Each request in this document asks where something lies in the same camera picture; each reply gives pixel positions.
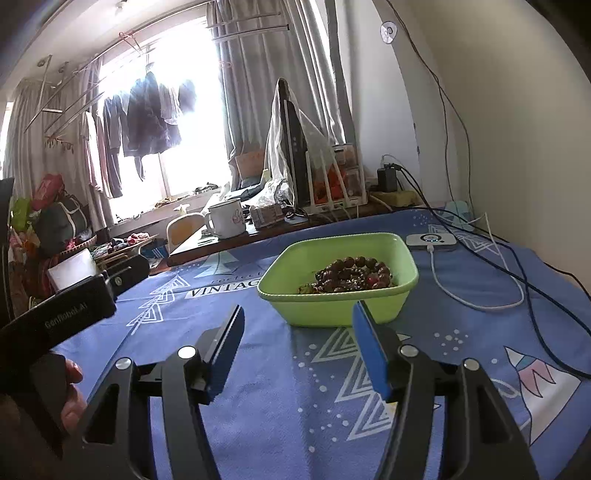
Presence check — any black power adapter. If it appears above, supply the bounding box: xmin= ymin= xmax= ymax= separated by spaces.
xmin=377 ymin=163 xmax=399 ymax=193

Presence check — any cloth covered monitor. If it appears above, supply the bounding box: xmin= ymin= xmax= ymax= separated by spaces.
xmin=264 ymin=78 xmax=334 ymax=210

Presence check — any dark wooden desk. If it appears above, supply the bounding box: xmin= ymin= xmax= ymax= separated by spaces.
xmin=166 ymin=203 xmax=417 ymax=268

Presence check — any cardboard box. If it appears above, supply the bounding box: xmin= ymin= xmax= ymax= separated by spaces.
xmin=235 ymin=150 xmax=264 ymax=180

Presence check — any beige curtain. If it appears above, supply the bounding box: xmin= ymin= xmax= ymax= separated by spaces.
xmin=3 ymin=64 xmax=113 ymax=231
xmin=206 ymin=1 xmax=356 ymax=189

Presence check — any beige left curtain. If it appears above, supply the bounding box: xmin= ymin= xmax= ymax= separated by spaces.
xmin=3 ymin=64 xmax=113 ymax=231

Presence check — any dark duffel bag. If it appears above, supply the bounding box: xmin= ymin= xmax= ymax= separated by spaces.
xmin=33 ymin=194 xmax=90 ymax=256

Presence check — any red bag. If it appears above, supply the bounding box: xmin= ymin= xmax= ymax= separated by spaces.
xmin=31 ymin=174 xmax=64 ymax=211

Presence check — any brown wooden bead bracelet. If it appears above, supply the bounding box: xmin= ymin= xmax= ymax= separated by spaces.
xmin=313 ymin=256 xmax=395 ymax=292

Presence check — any left human hand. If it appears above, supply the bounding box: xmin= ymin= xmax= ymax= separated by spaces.
xmin=61 ymin=359 xmax=87 ymax=434

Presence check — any white plastic chair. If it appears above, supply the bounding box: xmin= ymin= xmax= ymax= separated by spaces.
xmin=166 ymin=213 xmax=205 ymax=254

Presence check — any beige right curtain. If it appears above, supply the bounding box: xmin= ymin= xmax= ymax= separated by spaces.
xmin=206 ymin=1 xmax=356 ymax=189

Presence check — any hanging dark jacket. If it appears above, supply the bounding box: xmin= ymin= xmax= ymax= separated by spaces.
xmin=126 ymin=72 xmax=181 ymax=158

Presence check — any white enamel mug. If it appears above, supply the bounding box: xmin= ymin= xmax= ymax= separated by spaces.
xmin=204 ymin=198 xmax=246 ymax=239

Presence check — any green plastic basket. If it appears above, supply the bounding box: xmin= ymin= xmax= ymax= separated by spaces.
xmin=257 ymin=232 xmax=419 ymax=328

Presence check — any white charging device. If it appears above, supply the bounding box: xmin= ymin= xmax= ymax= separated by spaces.
xmin=406 ymin=232 xmax=458 ymax=251

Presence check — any black cable on table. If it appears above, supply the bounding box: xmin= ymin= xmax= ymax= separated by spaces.
xmin=392 ymin=163 xmax=591 ymax=381

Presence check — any foil wrapped package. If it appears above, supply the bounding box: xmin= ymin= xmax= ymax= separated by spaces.
xmin=246 ymin=179 xmax=294 ymax=229

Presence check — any white wall hook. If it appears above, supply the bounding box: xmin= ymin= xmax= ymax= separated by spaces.
xmin=380 ymin=21 xmax=398 ymax=45

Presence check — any blue printed tablecloth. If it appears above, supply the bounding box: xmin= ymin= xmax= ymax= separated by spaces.
xmin=59 ymin=210 xmax=590 ymax=479

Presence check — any small wooden side table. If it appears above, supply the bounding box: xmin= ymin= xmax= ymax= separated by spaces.
xmin=91 ymin=232 xmax=157 ymax=270

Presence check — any white cable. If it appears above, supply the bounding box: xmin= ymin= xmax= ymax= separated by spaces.
xmin=427 ymin=212 xmax=528 ymax=311

